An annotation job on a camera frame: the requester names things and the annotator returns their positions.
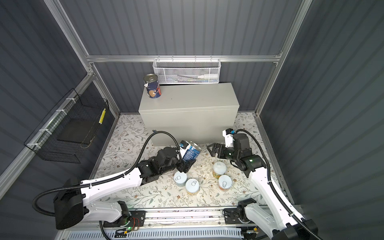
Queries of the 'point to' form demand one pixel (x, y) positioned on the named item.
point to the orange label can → (225, 183)
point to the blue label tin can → (191, 152)
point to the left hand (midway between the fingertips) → (190, 154)
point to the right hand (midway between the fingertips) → (216, 149)
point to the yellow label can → (192, 186)
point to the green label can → (180, 178)
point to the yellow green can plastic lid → (219, 169)
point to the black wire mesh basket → (72, 124)
